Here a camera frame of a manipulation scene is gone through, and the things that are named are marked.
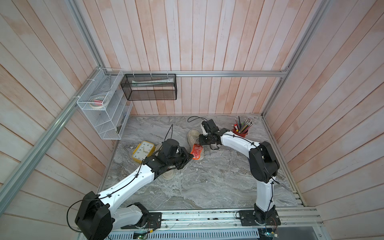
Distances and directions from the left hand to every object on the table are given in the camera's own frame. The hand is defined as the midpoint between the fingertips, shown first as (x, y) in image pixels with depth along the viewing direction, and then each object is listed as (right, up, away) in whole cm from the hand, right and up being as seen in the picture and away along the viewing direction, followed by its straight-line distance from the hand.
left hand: (194, 157), depth 76 cm
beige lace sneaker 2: (0, +9, +22) cm, 24 cm away
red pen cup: (+33, +11, +22) cm, 41 cm away
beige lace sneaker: (-14, -11, +8) cm, 20 cm away
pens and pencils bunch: (+33, +16, +19) cm, 41 cm away
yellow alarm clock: (-33, +1, +21) cm, 40 cm away
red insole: (+1, +2, +7) cm, 8 cm away
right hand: (+5, +8, +21) cm, 23 cm away
